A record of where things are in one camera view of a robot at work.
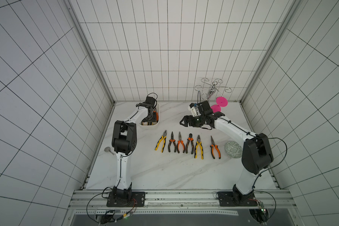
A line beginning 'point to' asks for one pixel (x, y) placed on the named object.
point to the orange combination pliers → (180, 140)
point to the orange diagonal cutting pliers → (190, 138)
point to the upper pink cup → (221, 101)
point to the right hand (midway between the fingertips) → (179, 123)
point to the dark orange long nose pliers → (173, 141)
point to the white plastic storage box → (157, 109)
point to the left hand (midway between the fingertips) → (149, 121)
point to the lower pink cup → (215, 108)
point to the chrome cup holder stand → (211, 90)
